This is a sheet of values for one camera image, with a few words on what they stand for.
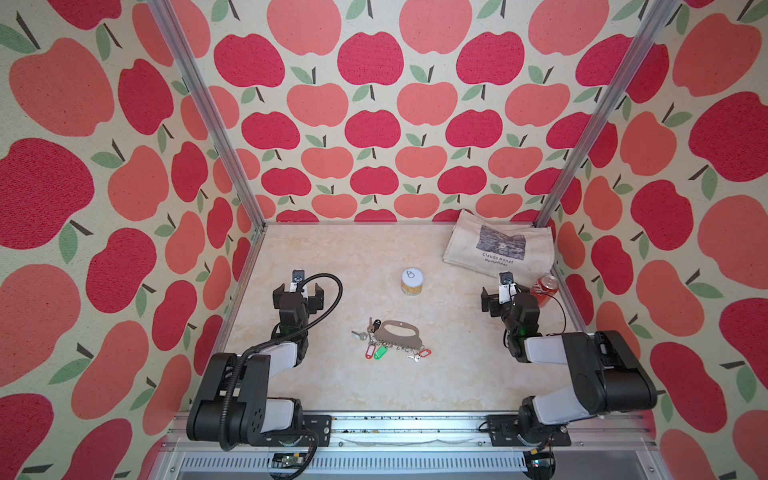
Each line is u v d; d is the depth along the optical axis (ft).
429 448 2.39
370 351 2.89
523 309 2.33
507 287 2.57
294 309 2.25
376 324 3.06
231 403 1.37
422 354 2.83
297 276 2.52
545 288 2.97
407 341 2.97
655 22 2.31
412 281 3.23
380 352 2.89
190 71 2.58
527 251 3.33
